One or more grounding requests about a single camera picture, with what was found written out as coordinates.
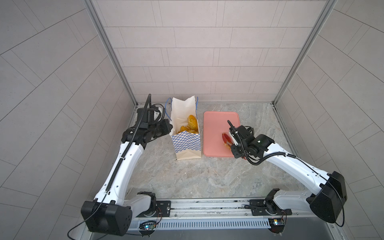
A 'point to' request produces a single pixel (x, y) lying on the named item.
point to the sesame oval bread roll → (192, 122)
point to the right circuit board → (277, 224)
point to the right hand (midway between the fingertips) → (233, 149)
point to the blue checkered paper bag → (187, 145)
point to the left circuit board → (147, 225)
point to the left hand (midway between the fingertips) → (176, 123)
